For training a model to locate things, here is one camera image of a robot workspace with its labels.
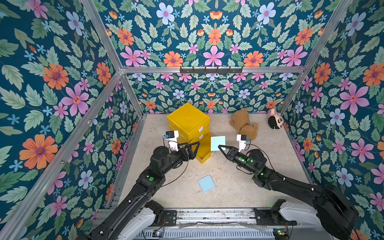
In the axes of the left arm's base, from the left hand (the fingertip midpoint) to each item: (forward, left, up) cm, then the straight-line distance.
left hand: (196, 143), depth 68 cm
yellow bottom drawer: (+9, -4, -25) cm, 27 cm away
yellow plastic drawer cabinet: (+17, +1, -8) cm, 19 cm away
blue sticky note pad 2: (-9, -4, -29) cm, 31 cm away
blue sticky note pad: (+4, -10, -6) cm, 13 cm away
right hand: (0, -11, -5) cm, 12 cm away
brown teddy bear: (+30, -31, -20) cm, 48 cm away
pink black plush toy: (+28, -57, -21) cm, 67 cm away
